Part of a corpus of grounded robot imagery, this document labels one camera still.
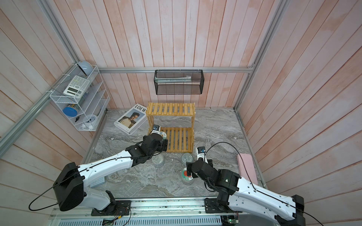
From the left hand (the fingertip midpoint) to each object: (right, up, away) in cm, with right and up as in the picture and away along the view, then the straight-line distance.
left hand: (159, 140), depth 84 cm
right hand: (+20, -11, -9) cm, 24 cm away
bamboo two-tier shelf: (+15, -1, +17) cm, 23 cm away
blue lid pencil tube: (-49, +17, -7) cm, 52 cm away
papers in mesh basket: (+18, +39, +6) cm, 43 cm away
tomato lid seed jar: (+15, -19, -7) cm, 26 cm away
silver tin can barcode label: (-1, -13, +1) cm, 13 cm away
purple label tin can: (+17, -11, +2) cm, 20 cm away
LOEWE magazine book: (-24, +13, +24) cm, 36 cm away
